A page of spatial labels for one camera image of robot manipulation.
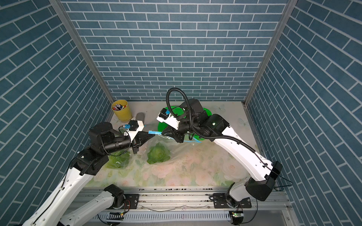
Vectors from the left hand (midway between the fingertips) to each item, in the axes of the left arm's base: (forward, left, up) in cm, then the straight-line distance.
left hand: (156, 135), depth 60 cm
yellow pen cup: (+37, +34, -23) cm, 55 cm away
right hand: (+2, -4, 0) cm, 5 cm away
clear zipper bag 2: (+5, -14, -35) cm, 38 cm away
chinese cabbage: (+2, +3, -21) cm, 22 cm away
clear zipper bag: (+2, +22, -34) cm, 40 cm away
